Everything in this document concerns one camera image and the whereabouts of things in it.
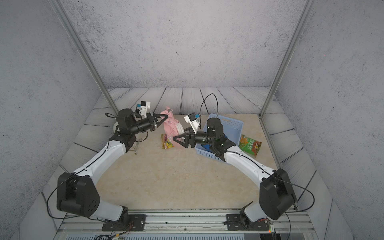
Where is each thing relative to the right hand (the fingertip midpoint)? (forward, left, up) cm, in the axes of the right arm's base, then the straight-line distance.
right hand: (176, 138), depth 69 cm
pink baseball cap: (+5, +2, +1) cm, 6 cm away
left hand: (+10, +4, +3) cm, 11 cm away
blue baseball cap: (+2, -14, -11) cm, 18 cm away
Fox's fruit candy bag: (+16, +12, -29) cm, 35 cm away
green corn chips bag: (+15, -42, -29) cm, 54 cm away
